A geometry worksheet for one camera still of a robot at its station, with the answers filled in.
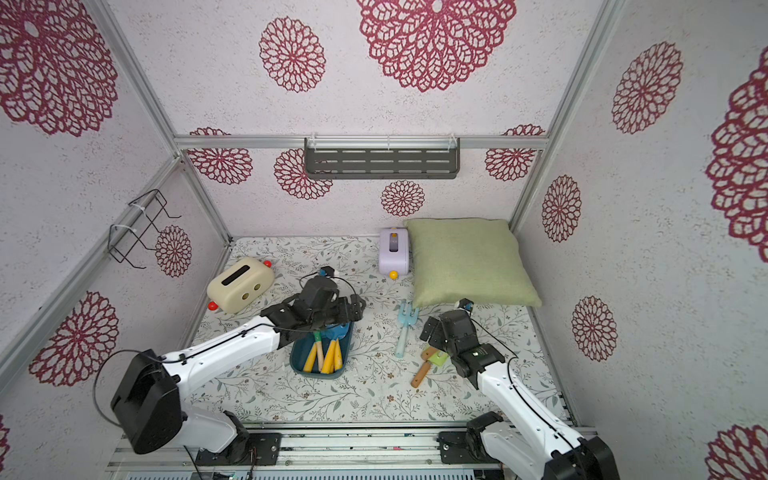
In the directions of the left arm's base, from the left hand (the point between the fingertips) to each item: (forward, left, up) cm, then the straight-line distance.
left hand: (352, 306), depth 83 cm
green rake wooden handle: (-8, +10, -12) cm, 17 cm away
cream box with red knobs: (+11, +37, -5) cm, 39 cm away
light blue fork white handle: (+4, -16, -15) cm, 22 cm away
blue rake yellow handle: (-13, +7, -10) cm, 18 cm away
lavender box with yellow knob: (+25, -12, -6) cm, 29 cm away
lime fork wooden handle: (-9, -23, -14) cm, 28 cm away
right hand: (-4, -23, -5) cm, 24 cm away
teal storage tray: (-7, +16, -14) cm, 22 cm away
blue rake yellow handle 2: (-11, +4, -11) cm, 16 cm away
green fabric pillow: (+20, -33, -3) cm, 38 cm away
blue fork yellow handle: (-10, +13, -13) cm, 21 cm away
